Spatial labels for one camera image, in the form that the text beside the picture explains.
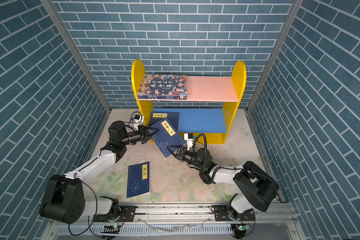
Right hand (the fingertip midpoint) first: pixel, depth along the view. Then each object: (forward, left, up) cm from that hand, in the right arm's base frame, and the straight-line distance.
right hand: (166, 148), depth 72 cm
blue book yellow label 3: (-9, +17, -22) cm, 30 cm away
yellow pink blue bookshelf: (+39, -22, -11) cm, 46 cm away
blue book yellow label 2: (+7, +1, 0) cm, 7 cm away
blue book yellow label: (+26, +1, -6) cm, 27 cm away
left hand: (+7, +5, +3) cm, 9 cm away
